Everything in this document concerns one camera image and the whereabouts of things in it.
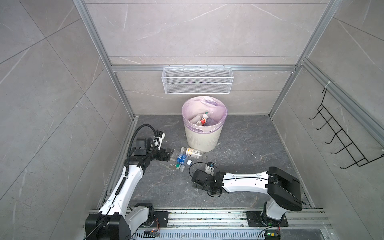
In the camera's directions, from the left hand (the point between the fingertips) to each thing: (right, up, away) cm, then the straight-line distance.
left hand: (164, 145), depth 82 cm
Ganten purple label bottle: (+27, +13, +11) cm, 32 cm away
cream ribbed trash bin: (+25, -1, +25) cm, 36 cm away
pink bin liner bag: (+23, +19, +13) cm, 32 cm away
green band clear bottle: (+5, -13, +6) cm, 15 cm away
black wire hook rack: (+85, -3, -22) cm, 88 cm away
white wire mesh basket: (+19, +43, +19) cm, 50 cm away
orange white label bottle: (+16, -6, +11) cm, 20 cm away
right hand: (+19, -22, +2) cm, 29 cm away
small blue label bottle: (+9, -9, +7) cm, 14 cm away
